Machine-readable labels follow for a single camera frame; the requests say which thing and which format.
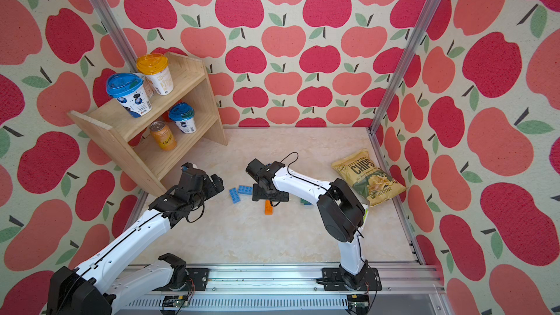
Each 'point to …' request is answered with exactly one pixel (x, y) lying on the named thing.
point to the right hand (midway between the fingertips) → (268, 199)
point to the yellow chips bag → (367, 179)
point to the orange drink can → (163, 135)
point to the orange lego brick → (268, 208)
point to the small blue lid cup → (184, 115)
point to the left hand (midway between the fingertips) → (216, 187)
